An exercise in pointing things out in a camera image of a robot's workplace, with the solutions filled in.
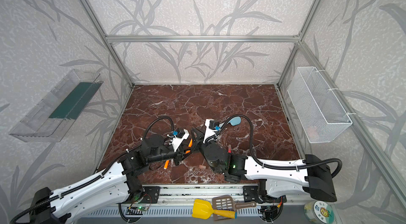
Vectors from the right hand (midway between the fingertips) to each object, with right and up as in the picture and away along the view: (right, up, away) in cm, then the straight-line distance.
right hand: (191, 127), depth 67 cm
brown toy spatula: (+15, -36, +5) cm, 40 cm away
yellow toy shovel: (+5, -38, +4) cm, 38 cm away
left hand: (+2, -8, +2) cm, 8 cm away
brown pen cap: (+4, -24, +15) cm, 29 cm away
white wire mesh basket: (+52, +6, -6) cm, 52 cm away
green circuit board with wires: (-23, -37, +3) cm, 44 cm away
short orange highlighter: (0, -8, 0) cm, 8 cm away
